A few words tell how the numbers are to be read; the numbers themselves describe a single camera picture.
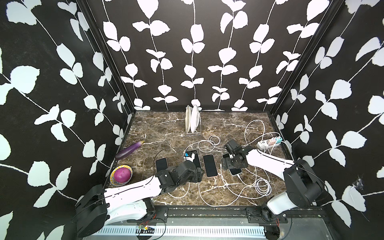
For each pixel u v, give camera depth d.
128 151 0.93
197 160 0.93
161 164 0.94
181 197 0.80
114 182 0.80
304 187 0.44
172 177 0.59
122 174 0.80
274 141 0.96
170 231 0.70
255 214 0.73
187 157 0.71
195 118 0.96
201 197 0.80
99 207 0.40
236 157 0.69
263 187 0.84
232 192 0.82
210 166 0.91
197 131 1.07
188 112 1.11
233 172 0.88
